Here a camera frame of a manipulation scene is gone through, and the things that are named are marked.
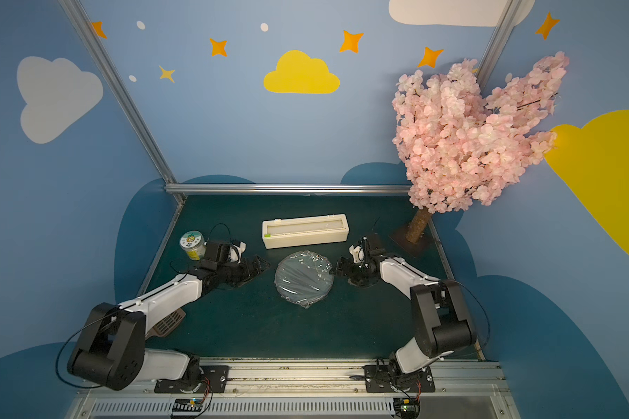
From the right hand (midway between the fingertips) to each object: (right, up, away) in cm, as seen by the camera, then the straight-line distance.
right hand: (342, 273), depth 92 cm
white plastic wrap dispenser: (-14, +15, +10) cm, 23 cm away
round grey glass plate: (-14, -2, +3) cm, 14 cm away
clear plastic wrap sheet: (-14, -2, +3) cm, 14 cm away
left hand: (-28, +3, -3) cm, 28 cm away
